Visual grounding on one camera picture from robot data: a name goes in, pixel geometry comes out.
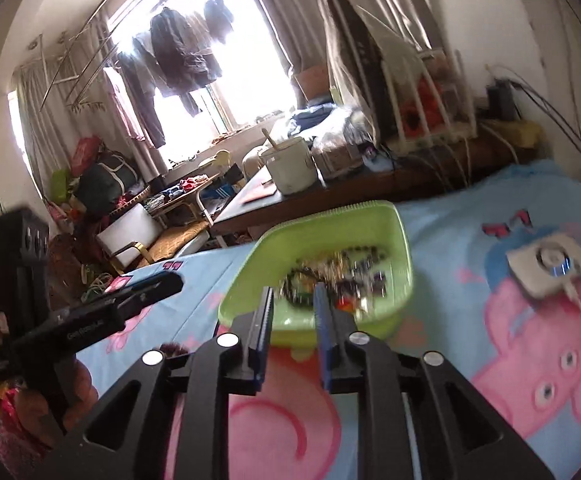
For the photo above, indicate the black power adapter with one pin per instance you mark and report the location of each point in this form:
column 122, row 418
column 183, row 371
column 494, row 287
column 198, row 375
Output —
column 501, row 100

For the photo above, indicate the red booklet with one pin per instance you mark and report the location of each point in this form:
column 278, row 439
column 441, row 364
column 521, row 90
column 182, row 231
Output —
column 261, row 193

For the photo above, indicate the yellow pad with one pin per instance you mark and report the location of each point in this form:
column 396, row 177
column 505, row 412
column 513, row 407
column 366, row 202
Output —
column 515, row 133

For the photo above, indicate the blue cartoon pig printed blanket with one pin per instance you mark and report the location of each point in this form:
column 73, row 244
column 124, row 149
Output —
column 470, row 310

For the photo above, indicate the green plastic basket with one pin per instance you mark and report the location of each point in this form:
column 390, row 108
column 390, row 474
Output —
column 370, row 222

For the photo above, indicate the white slatted rack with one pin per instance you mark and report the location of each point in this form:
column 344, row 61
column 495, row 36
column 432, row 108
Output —
column 430, row 110

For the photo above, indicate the small folding table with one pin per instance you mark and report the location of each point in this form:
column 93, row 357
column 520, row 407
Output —
column 180, row 202

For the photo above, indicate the wooden chair with white back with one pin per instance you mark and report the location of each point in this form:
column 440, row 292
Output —
column 125, row 232

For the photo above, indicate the folded blue clothes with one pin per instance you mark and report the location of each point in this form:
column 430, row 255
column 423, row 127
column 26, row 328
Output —
column 320, row 117

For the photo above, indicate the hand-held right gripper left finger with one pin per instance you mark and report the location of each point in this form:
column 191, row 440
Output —
column 265, row 332

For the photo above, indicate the clear plastic bag with container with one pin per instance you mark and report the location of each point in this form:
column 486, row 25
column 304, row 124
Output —
column 338, row 152

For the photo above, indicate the metal ceiling drying rack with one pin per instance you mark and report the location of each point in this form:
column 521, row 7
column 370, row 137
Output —
column 83, row 45

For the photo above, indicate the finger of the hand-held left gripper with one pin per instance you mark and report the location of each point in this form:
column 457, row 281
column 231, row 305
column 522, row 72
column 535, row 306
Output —
column 140, row 299
column 145, row 280

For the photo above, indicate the grey hanging trousers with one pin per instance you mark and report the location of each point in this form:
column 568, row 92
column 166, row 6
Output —
column 145, row 95

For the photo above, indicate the person's left hand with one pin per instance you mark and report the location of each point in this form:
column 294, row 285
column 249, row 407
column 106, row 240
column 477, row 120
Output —
column 86, row 387

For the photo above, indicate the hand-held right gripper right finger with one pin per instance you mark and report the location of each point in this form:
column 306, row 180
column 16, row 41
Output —
column 323, row 332

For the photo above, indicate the dark hanging jacket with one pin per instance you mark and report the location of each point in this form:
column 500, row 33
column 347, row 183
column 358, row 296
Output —
column 180, row 55

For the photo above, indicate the red bag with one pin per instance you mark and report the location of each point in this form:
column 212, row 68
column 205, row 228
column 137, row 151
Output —
column 86, row 155

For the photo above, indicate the green bag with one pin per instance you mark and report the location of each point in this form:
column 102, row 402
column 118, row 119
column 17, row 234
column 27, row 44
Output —
column 61, row 185

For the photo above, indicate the heap of small clothes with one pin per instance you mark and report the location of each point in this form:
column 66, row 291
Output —
column 185, row 185

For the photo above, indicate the dark wooden desk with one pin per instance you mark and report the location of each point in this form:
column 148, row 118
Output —
column 250, row 212

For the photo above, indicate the blue striped shoe box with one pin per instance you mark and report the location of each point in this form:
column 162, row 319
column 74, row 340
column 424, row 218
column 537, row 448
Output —
column 220, row 195

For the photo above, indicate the dark duffel bag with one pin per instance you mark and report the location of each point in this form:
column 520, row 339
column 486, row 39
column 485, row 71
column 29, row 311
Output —
column 108, row 180

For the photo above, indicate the white square device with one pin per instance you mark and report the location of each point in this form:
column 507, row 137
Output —
column 545, row 262

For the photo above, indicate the pale dotted cloth cover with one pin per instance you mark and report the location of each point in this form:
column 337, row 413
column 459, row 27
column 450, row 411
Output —
column 355, row 60

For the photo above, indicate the cardboard box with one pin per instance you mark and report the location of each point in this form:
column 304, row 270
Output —
column 313, row 84

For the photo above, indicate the pink hanging garment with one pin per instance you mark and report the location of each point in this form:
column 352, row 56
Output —
column 123, row 105

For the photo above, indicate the white and yellow toy stand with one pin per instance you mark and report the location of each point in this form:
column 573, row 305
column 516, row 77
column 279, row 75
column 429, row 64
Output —
column 218, row 162

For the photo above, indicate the white enamel mug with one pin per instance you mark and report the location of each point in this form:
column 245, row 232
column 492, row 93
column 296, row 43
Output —
column 290, row 167

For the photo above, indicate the grey curtain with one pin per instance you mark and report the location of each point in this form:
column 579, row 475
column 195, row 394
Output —
column 350, row 5
column 55, row 125

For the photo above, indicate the woven round tray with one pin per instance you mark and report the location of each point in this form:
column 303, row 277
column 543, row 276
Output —
column 133, row 200

